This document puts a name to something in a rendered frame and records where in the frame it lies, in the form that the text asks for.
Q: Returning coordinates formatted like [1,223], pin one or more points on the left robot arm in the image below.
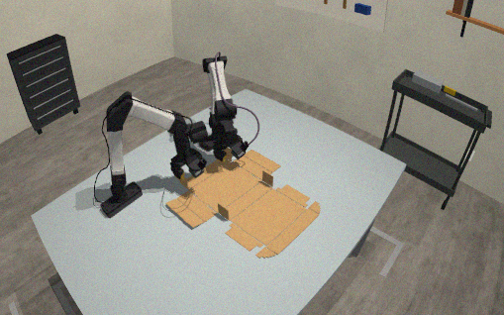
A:
[219,89]

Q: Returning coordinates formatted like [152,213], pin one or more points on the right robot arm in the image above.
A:
[174,124]

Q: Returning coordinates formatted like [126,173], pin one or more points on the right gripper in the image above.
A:
[177,162]

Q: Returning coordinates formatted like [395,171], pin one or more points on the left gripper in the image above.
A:
[218,146]

